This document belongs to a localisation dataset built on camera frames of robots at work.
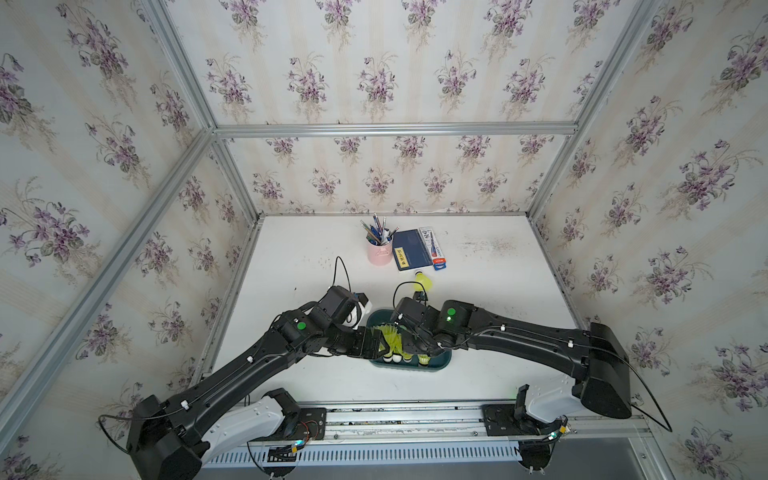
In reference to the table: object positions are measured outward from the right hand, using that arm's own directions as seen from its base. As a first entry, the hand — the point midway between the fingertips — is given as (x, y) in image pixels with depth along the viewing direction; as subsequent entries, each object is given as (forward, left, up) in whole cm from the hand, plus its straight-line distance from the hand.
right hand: (410, 347), depth 76 cm
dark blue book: (+39, -2, -10) cm, 40 cm away
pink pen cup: (+32, +9, -4) cm, 34 cm away
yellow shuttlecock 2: (-2, +4, +8) cm, 9 cm away
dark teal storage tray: (0, -9, -10) cm, 13 cm away
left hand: (-3, +7, +4) cm, 9 cm away
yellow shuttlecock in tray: (-1, -4, -7) cm, 8 cm away
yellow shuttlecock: (+8, -2, +12) cm, 14 cm away
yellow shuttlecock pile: (+27, -5, -10) cm, 29 cm away
